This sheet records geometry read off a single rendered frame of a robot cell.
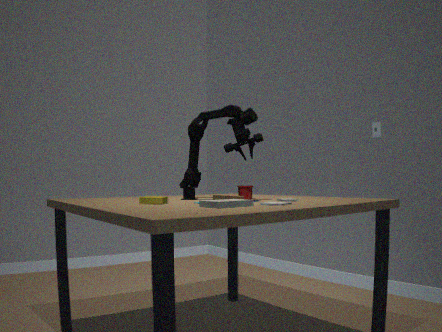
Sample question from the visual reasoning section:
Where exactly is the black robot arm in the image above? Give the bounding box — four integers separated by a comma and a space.
179, 104, 258, 200

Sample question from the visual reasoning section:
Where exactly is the white flat rectangular block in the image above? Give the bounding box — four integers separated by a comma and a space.
199, 199, 254, 209

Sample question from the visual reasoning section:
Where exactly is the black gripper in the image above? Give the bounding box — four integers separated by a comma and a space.
224, 127, 264, 161

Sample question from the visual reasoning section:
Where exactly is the yellow flat block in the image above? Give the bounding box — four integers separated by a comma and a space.
139, 197, 167, 205

